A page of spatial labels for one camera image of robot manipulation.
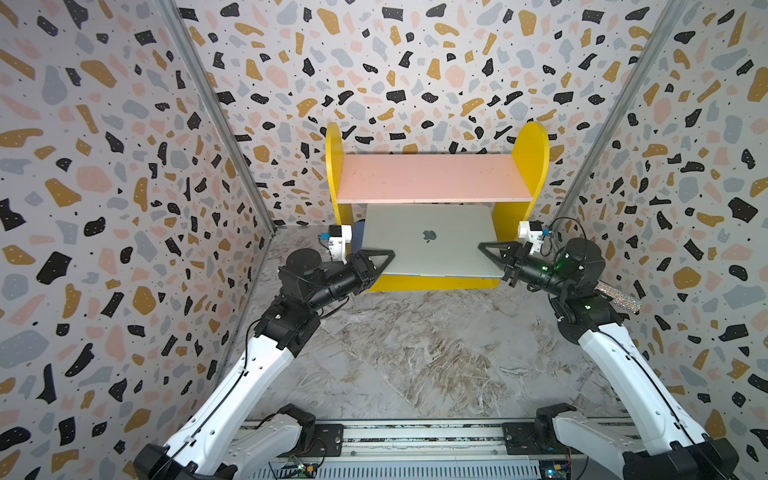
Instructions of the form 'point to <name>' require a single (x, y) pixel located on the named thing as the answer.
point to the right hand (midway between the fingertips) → (479, 254)
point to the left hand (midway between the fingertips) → (397, 259)
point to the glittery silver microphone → (620, 298)
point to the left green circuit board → (303, 470)
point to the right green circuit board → (555, 469)
